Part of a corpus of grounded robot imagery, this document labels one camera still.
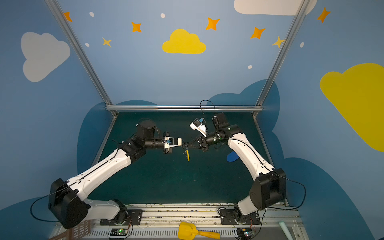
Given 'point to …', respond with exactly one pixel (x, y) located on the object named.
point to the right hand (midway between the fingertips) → (191, 144)
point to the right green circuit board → (244, 233)
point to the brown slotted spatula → (80, 231)
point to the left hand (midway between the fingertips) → (184, 140)
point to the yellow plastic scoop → (188, 231)
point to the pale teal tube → (285, 230)
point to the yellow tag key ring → (186, 152)
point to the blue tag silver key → (186, 147)
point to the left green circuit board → (118, 232)
